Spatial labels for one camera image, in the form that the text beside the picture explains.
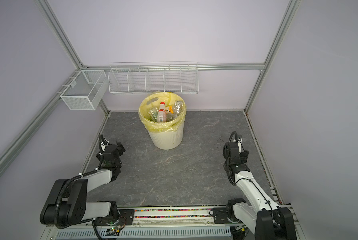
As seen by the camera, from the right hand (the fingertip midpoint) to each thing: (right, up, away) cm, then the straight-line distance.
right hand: (238, 149), depth 84 cm
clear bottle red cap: (-44, +20, +3) cm, 49 cm away
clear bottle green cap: (-49, +20, +4) cm, 53 cm away
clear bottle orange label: (-39, +23, +7) cm, 46 cm away
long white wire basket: (-51, +45, +14) cm, 70 cm away
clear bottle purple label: (-34, +24, +1) cm, 42 cm away
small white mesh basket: (-96, +36, +13) cm, 103 cm away
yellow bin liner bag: (-50, +29, +8) cm, 59 cm away
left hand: (-75, +1, +5) cm, 75 cm away
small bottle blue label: (-39, +19, +6) cm, 44 cm away
